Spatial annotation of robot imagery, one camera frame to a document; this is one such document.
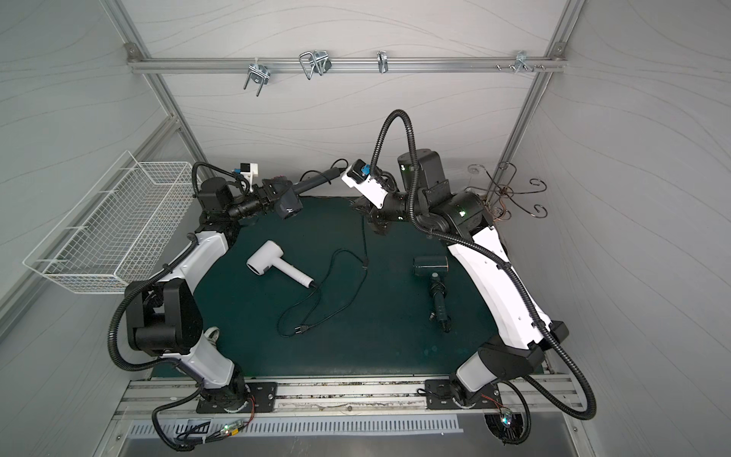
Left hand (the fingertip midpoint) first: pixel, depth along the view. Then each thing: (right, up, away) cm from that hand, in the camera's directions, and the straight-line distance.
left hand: (290, 188), depth 79 cm
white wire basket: (-40, -8, -6) cm, 41 cm away
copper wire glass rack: (+61, -1, 0) cm, 61 cm away
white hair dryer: (-12, -21, +18) cm, 30 cm away
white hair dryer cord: (+3, -42, +6) cm, 42 cm away
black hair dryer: (0, -2, -3) cm, 4 cm away
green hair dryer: (+45, -25, +19) cm, 55 cm away
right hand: (+20, -5, -19) cm, 28 cm away
